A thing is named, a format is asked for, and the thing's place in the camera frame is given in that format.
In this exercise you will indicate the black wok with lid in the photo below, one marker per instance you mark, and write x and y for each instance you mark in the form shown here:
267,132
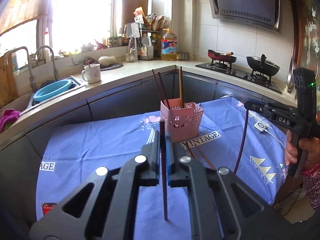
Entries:
262,67

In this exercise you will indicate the red frying pan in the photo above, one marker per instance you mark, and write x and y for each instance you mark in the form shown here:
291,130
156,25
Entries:
222,58

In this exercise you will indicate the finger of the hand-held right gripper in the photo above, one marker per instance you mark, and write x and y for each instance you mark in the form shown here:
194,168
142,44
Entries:
282,121
251,102

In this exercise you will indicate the steel pot lid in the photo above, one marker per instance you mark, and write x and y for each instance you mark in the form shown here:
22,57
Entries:
290,75

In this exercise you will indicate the white plastic jug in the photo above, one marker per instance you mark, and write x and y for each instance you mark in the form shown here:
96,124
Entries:
146,48

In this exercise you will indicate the black gas stove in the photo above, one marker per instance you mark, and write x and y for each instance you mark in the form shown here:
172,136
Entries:
237,73

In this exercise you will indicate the blue printed tablecloth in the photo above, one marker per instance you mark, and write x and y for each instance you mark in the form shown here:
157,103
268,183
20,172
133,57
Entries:
100,155

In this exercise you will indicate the tall arched steel faucet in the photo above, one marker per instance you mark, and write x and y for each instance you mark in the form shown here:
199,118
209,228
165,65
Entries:
55,67

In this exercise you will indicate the reddish brown chopstick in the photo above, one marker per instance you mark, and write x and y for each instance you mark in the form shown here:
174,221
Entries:
206,159
192,152
181,85

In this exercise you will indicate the pile of food packets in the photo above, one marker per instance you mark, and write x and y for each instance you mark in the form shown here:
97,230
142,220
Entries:
152,20

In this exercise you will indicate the wooden cutting board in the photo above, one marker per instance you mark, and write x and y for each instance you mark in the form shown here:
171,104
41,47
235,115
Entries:
7,85

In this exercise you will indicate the small white square device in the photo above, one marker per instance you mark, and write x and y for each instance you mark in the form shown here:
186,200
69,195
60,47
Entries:
261,126

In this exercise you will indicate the brown window board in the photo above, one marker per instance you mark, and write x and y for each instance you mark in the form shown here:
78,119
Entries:
135,5

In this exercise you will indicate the person's right hand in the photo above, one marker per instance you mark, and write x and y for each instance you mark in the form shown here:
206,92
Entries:
312,152

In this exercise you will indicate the row of small jars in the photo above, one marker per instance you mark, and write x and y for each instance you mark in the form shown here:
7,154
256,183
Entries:
113,41

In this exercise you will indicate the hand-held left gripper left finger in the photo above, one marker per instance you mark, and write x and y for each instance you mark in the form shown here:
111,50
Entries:
157,160

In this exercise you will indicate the small steel bowl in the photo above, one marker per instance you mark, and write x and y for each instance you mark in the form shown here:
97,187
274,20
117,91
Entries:
183,56

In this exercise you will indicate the wooden glass door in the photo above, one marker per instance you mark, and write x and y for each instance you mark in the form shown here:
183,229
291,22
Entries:
310,30

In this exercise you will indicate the steel range hood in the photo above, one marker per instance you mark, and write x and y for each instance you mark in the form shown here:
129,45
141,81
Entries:
245,2

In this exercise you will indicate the pink cloth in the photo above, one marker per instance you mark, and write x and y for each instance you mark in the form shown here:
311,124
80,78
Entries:
8,118

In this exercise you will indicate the pink plastic utensil holder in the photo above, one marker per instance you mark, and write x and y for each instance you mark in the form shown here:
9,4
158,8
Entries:
180,127

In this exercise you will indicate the grey kitchen counter cabinet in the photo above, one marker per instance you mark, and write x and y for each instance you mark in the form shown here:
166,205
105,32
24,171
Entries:
112,97

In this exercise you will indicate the black metal shelf rack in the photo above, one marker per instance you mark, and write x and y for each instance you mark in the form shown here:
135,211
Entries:
157,42

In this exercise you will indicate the blue plastic basin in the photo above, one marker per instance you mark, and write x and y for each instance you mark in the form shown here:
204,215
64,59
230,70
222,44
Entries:
50,92

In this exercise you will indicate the yellow cooking oil bottle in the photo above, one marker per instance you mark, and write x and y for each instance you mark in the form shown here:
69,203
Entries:
169,47

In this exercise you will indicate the stainless steel sink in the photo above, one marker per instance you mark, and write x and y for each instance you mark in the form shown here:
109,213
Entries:
77,82

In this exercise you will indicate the printed roller blind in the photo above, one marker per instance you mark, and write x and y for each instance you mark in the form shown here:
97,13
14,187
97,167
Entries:
22,2

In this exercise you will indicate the angular steel faucet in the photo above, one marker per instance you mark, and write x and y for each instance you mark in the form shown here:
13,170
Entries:
31,77

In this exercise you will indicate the dark round tray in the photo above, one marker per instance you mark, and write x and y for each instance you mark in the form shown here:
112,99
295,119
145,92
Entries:
112,67

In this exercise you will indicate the white enamel mug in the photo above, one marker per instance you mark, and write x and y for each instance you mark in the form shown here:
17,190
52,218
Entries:
92,73

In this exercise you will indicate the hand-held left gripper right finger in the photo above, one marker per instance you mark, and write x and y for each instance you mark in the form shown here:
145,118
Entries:
170,162

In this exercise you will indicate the pale bundled bag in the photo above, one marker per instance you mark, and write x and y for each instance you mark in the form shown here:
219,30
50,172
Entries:
107,60

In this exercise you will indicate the dark wooden chopstick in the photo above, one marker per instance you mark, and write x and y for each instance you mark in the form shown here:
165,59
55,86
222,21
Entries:
242,142
164,90
160,87
165,200

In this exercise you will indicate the knife holder with utensils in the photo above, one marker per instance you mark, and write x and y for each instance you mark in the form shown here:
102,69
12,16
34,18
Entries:
132,42

